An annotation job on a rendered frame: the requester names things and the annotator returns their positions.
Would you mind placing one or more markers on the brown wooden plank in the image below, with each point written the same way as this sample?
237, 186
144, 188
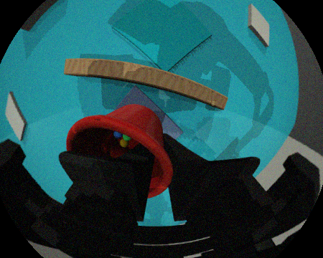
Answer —
144, 75

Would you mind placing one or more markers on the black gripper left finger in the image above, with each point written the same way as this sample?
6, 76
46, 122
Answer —
130, 173

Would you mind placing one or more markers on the grey flat bar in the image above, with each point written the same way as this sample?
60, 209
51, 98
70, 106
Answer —
40, 11

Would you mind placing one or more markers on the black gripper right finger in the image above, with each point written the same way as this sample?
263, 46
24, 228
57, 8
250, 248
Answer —
193, 174

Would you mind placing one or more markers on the red cup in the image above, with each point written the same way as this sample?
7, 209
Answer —
93, 135

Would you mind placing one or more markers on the beige flat square slab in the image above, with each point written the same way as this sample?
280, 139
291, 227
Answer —
258, 24

